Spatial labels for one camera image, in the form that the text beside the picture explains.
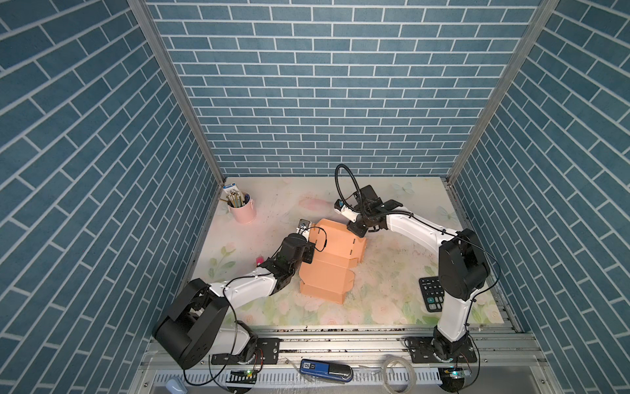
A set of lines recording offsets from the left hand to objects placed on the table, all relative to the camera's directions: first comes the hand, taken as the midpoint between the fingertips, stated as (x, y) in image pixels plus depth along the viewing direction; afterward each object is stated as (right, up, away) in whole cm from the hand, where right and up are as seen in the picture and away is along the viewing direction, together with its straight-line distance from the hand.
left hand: (314, 240), depth 88 cm
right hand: (+15, +6, +5) cm, 17 cm away
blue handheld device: (+5, -33, -21) cm, 39 cm away
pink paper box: (+9, -6, +4) cm, 11 cm away
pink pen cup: (-30, +8, +14) cm, 34 cm away
